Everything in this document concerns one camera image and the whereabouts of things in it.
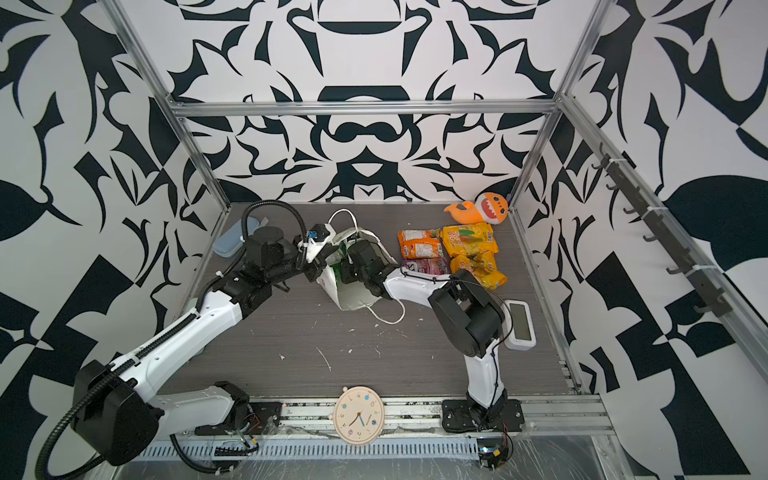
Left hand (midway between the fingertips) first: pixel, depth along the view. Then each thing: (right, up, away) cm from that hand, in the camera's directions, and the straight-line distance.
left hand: (335, 238), depth 75 cm
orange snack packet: (+24, -2, +30) cm, 39 cm away
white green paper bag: (+2, -16, +10) cm, 19 cm away
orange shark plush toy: (+50, +10, +33) cm, 61 cm away
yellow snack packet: (+41, -1, +30) cm, 51 cm away
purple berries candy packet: (+28, -10, +25) cm, 38 cm away
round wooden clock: (+6, -42, -2) cm, 43 cm away
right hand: (0, -7, +17) cm, 19 cm away
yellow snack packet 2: (+43, -6, +26) cm, 51 cm away
